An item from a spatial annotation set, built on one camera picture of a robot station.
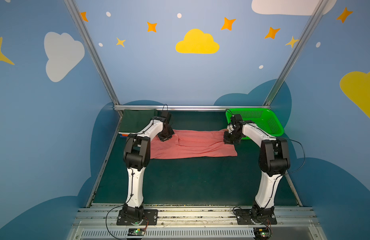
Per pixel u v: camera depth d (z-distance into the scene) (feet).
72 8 2.25
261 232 2.35
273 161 1.77
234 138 2.87
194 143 3.39
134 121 3.50
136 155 1.90
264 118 3.81
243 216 2.45
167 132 2.92
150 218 2.41
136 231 2.34
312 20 2.42
